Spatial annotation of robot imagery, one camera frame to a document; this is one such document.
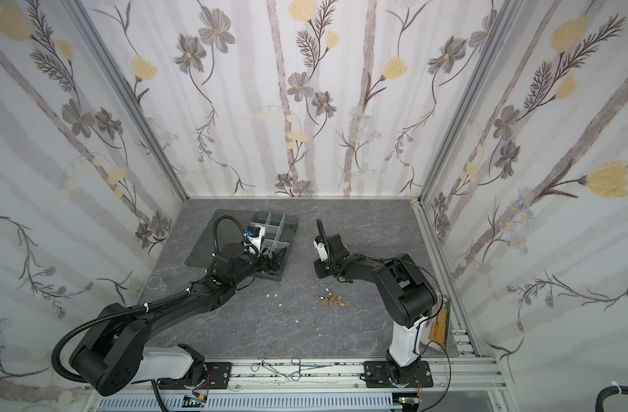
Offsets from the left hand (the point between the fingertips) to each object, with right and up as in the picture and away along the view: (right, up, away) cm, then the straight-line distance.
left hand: (276, 241), depth 84 cm
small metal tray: (+53, -28, -2) cm, 60 cm away
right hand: (+14, -8, +13) cm, 21 cm away
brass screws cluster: (+18, -20, +5) cm, 28 cm away
